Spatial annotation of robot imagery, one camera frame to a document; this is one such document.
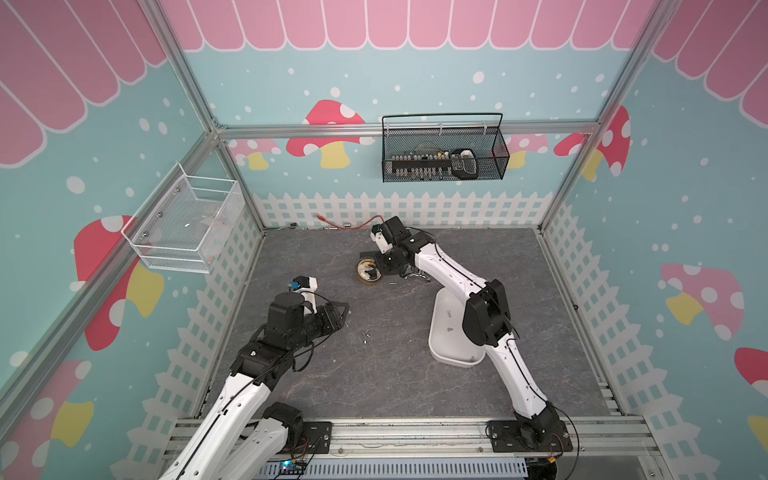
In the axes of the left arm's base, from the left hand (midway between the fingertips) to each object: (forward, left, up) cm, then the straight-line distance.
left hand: (343, 313), depth 75 cm
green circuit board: (-31, +12, -22) cm, 39 cm away
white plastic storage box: (0, -29, -16) cm, 33 cm away
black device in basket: (+43, -33, +16) cm, 56 cm away
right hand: (+24, -8, -10) cm, 27 cm away
